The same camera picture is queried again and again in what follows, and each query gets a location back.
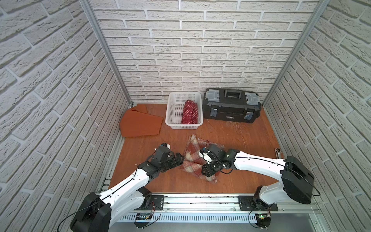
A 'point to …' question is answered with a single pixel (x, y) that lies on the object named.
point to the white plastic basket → (175, 101)
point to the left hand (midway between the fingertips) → (181, 158)
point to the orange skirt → (137, 122)
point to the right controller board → (263, 220)
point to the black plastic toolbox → (231, 105)
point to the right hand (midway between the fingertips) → (207, 170)
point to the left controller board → (142, 216)
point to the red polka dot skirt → (190, 112)
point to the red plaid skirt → (193, 163)
